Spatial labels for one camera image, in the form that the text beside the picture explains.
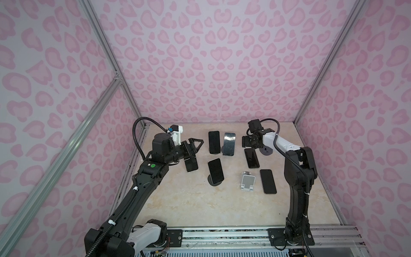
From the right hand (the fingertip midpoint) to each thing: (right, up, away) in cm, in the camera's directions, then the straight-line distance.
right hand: (249, 142), depth 101 cm
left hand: (-29, +2, -29) cm, 42 cm away
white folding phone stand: (-5, -20, -16) cm, 26 cm away
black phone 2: (-22, +1, -4) cm, 23 cm away
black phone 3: (-21, -14, -18) cm, 32 cm away
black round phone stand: (-25, -21, -8) cm, 34 cm away
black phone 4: (+8, -23, -10) cm, 27 cm away
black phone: (-36, -12, -8) cm, 38 cm away
